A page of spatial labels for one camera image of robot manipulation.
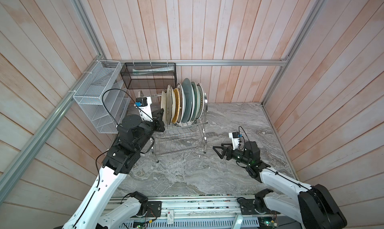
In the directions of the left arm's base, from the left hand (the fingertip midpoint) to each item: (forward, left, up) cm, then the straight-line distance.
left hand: (163, 113), depth 62 cm
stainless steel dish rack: (+12, -4, -40) cm, 42 cm away
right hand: (-1, -27, -27) cm, 39 cm away
